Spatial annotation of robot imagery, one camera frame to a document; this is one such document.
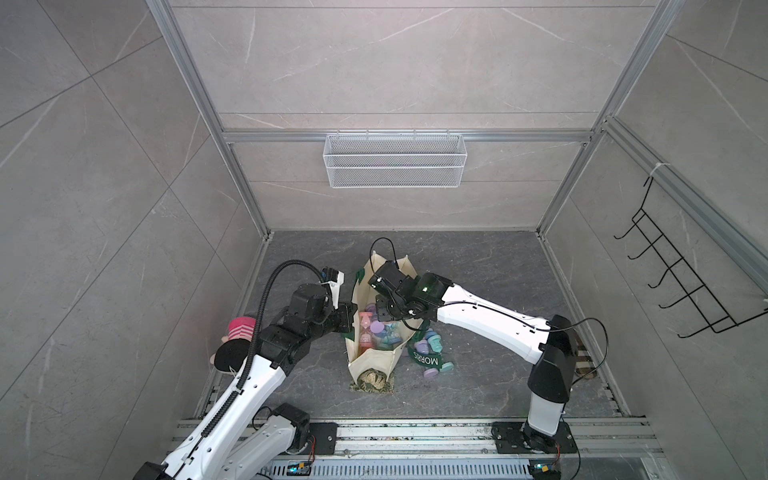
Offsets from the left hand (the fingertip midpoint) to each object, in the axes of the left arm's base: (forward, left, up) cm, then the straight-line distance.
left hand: (360, 303), depth 74 cm
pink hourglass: (-2, 0, -15) cm, 15 cm away
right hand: (+1, -6, -5) cm, 8 cm away
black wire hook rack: (-12, -73, +11) cm, 75 cm away
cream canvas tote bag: (-1, -1, +4) cm, 5 cm away
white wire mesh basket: (+51, -11, +8) cm, 53 cm away
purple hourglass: (0, -4, -15) cm, 16 cm away
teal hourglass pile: (-4, -21, -19) cm, 28 cm away
